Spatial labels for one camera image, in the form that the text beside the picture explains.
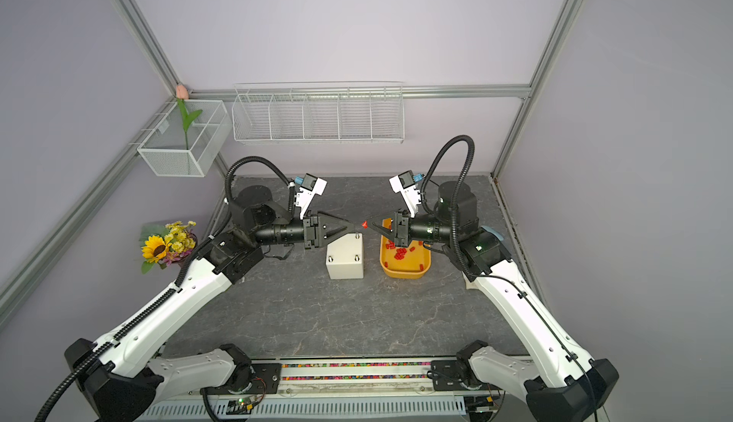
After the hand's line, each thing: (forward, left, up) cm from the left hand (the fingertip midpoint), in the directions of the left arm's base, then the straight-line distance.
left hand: (352, 230), depth 59 cm
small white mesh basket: (+35, +53, -4) cm, 64 cm away
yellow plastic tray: (+11, -15, -37) cm, 42 cm away
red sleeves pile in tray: (+14, -14, -36) cm, 41 cm away
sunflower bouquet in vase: (+8, +48, -12) cm, 50 cm away
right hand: (+2, -4, -1) cm, 4 cm away
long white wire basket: (+59, -5, -10) cm, 60 cm away
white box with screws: (+8, +4, -27) cm, 28 cm away
